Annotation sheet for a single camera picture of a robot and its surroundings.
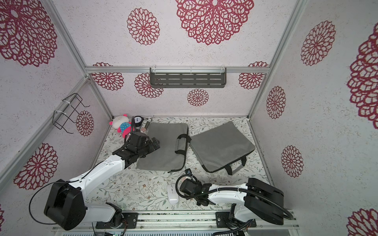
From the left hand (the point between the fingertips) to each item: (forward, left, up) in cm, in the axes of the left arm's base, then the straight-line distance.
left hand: (155, 145), depth 86 cm
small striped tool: (+24, +13, -10) cm, 29 cm away
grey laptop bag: (-1, -8, -12) cm, 14 cm away
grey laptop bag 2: (+6, -44, -11) cm, 45 cm away
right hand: (-20, -18, -14) cm, 30 cm away
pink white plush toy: (+25, +29, -8) cm, 40 cm away
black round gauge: (+32, +21, -13) cm, 40 cm away
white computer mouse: (-24, -11, -12) cm, 29 cm away
